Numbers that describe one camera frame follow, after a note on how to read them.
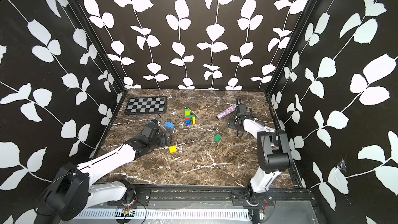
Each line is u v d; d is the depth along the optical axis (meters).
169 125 0.99
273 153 0.48
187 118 1.04
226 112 1.04
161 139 0.78
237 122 0.72
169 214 0.70
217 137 0.95
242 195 0.74
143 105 1.08
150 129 0.66
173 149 0.90
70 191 0.41
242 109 0.77
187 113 1.04
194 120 1.01
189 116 1.03
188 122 1.01
